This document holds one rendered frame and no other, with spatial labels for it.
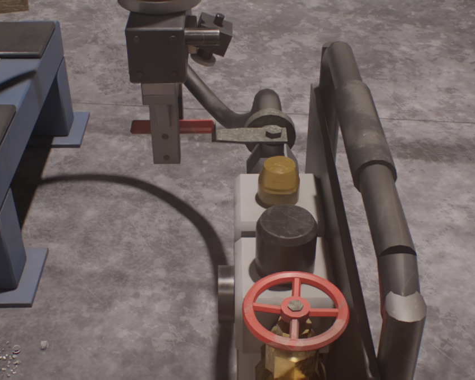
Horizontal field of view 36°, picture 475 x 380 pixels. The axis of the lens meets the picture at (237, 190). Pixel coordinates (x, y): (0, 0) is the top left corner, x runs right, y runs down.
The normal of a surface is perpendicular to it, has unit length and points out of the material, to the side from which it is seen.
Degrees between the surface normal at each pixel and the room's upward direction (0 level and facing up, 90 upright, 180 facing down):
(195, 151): 0
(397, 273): 34
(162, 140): 90
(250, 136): 0
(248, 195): 0
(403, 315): 12
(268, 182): 73
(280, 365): 90
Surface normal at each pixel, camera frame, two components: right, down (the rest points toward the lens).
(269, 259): -0.60, 0.47
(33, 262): 0.00, -0.81
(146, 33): 0.01, 0.59
